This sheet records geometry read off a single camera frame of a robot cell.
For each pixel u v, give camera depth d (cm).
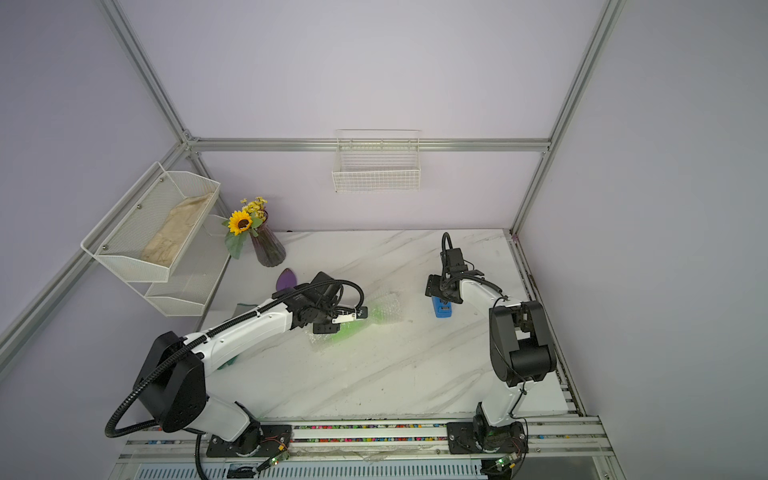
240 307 98
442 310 95
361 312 74
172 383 42
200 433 54
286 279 105
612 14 68
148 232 78
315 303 63
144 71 76
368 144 91
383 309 89
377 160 95
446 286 71
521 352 48
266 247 104
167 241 77
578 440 75
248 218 90
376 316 88
